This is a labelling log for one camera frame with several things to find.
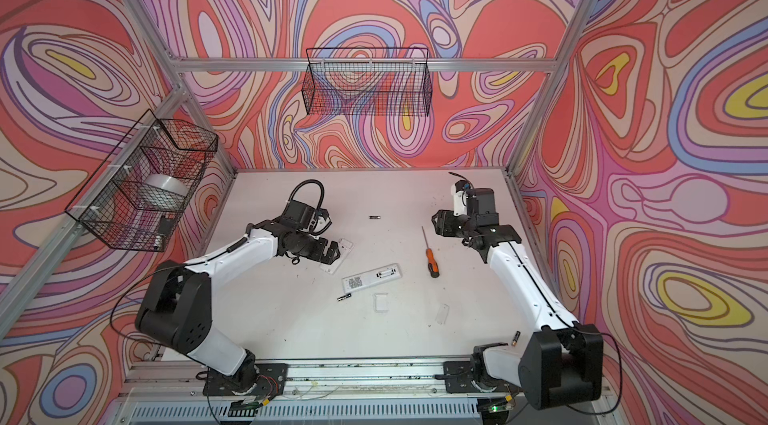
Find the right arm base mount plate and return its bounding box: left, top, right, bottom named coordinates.
left=434, top=359, right=521, bottom=396

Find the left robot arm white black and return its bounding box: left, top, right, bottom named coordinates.
left=135, top=205, right=342, bottom=395

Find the black wire basket wall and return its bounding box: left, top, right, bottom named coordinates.
left=65, top=110, right=218, bottom=252
left=301, top=45, right=433, bottom=117

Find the white battery cover plate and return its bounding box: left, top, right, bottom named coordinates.
left=319, top=239, right=354, bottom=275

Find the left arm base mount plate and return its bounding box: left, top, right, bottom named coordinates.
left=203, top=362, right=288, bottom=398

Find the white remote control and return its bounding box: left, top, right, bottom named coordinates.
left=342, top=263, right=402, bottom=294

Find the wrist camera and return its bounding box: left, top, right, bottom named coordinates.
left=310, top=208, right=332, bottom=235
left=452, top=179, right=471, bottom=216

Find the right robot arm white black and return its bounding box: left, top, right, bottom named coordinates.
left=431, top=179, right=604, bottom=410

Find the aluminium front rail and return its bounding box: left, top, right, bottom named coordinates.
left=119, top=355, right=613, bottom=420

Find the small black item in basket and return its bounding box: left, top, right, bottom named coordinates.
left=156, top=215, right=174, bottom=240

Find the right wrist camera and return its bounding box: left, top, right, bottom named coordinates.
left=452, top=179, right=471, bottom=216

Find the white tape roll in basket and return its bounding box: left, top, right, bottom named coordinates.
left=139, top=174, right=189, bottom=211

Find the orange handled screwdriver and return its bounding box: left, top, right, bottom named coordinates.
left=422, top=229, right=440, bottom=278

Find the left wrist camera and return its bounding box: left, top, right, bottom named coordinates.
left=310, top=208, right=332, bottom=235

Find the black wire basket left wall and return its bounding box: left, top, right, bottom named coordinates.
left=65, top=110, right=218, bottom=252

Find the black wire basket back wall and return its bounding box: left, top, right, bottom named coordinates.
left=301, top=45, right=433, bottom=117

